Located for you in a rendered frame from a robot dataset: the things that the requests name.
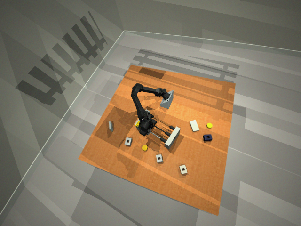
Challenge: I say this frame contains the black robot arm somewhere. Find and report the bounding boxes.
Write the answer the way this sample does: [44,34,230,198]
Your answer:
[131,83,170,132]

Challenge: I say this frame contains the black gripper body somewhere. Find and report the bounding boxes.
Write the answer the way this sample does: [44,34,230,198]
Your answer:
[139,119,157,136]

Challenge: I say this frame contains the yellow short cylinder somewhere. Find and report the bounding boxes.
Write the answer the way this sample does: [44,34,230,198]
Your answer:
[207,123,213,129]
[142,145,148,151]

